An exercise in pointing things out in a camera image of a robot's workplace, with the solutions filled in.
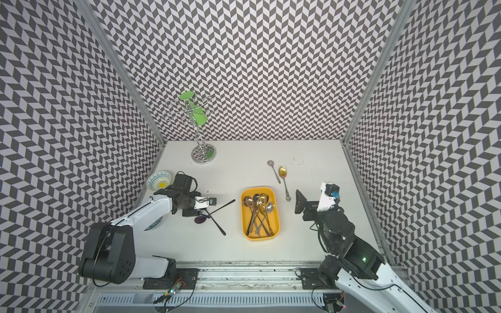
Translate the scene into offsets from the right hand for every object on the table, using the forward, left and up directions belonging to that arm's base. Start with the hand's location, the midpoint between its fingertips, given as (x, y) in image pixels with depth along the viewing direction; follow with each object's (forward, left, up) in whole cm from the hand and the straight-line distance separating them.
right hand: (308, 195), depth 68 cm
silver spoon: (+5, +13, -23) cm, 27 cm away
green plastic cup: (+45, +48, +2) cm, 66 cm away
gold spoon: (+26, +6, -23) cm, 36 cm away
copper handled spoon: (+7, +19, -23) cm, 30 cm away
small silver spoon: (+34, +11, -25) cm, 44 cm away
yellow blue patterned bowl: (+21, +70, -22) cm, 76 cm away
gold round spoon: (+11, +15, -24) cm, 31 cm away
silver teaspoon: (+9, +23, -23) cm, 34 cm away
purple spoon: (+1, +44, -22) cm, 49 cm away
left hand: (+8, +47, -22) cm, 53 cm away
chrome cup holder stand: (+42, +50, +6) cm, 66 cm away
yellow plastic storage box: (+2, +11, -25) cm, 28 cm away
